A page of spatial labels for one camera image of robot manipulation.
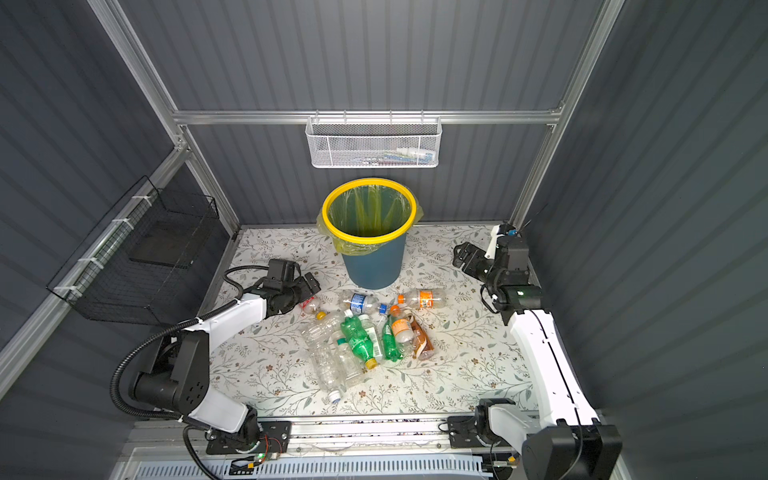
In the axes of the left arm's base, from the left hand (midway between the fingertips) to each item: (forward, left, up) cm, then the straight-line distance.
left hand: (309, 289), depth 94 cm
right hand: (-6, -46, +20) cm, 51 cm away
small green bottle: (-18, -25, -5) cm, 31 cm away
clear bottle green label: (-15, -20, -3) cm, 25 cm away
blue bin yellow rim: (+10, -24, -5) cm, 27 cm away
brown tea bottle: (-20, -33, -1) cm, 39 cm away
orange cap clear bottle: (-16, -29, -3) cm, 34 cm away
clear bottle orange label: (-4, -36, -2) cm, 36 cm away
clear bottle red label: (-2, 0, -6) cm, 7 cm away
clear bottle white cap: (-25, -9, -2) cm, 27 cm away
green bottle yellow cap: (-19, -16, +2) cm, 25 cm away
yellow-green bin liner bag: (+23, -19, +12) cm, 32 cm away
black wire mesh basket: (-4, +35, +20) cm, 41 cm away
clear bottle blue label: (-5, -17, -3) cm, 18 cm away
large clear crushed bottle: (-14, -4, -2) cm, 15 cm away
